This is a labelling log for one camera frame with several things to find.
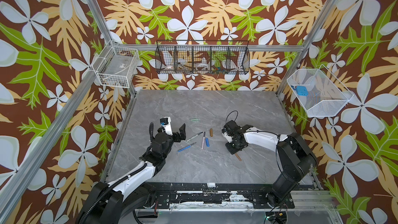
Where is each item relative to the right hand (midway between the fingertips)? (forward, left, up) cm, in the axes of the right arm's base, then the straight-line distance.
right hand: (230, 149), depth 92 cm
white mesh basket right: (+15, -47, +30) cm, 57 cm away
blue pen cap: (+4, +14, +1) cm, 15 cm away
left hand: (+7, +31, +18) cm, 37 cm away
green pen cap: (+21, +22, 0) cm, 30 cm away
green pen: (+7, +23, +1) cm, 24 cm away
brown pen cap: (+11, +11, +1) cm, 16 cm away
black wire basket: (+47, +16, +33) cm, 60 cm away
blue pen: (+1, +27, 0) cm, 27 cm away
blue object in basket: (+23, -39, +26) cm, 52 cm away
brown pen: (-5, -3, 0) cm, 6 cm away
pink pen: (+5, +16, +1) cm, 17 cm away
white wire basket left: (+35, +65, +36) cm, 82 cm away
